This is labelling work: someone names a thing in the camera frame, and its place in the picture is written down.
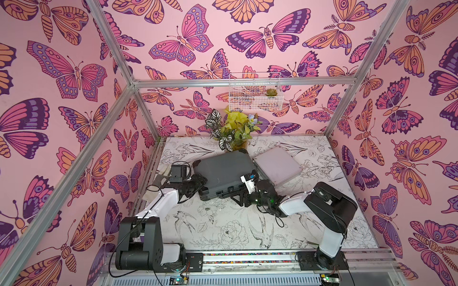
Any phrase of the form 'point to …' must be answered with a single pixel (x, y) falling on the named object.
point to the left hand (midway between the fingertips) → (205, 181)
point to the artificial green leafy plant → (235, 126)
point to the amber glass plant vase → (239, 144)
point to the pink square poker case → (277, 165)
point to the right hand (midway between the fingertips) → (235, 193)
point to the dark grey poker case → (222, 174)
